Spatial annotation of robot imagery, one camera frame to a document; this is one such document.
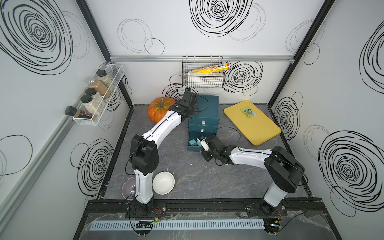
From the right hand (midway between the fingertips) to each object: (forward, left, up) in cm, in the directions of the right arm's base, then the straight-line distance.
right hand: (203, 149), depth 90 cm
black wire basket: (+30, 0, +29) cm, 42 cm away
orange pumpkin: (+26, +31, +9) cm, 42 cm away
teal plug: (+6, +7, -2) cm, 9 cm away
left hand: (+20, +6, +16) cm, 26 cm away
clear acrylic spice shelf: (+42, +59, +26) cm, 78 cm away
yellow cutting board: (+26, -37, -5) cm, 45 cm away
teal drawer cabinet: (+10, 0, +14) cm, 17 cm away
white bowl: (-19, +22, -3) cm, 29 cm away
